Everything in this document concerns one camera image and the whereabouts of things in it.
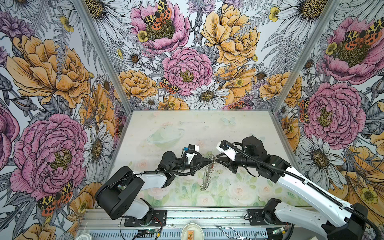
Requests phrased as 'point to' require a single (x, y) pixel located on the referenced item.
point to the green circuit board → (147, 233)
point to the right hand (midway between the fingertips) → (219, 162)
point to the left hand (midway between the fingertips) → (211, 163)
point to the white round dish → (192, 231)
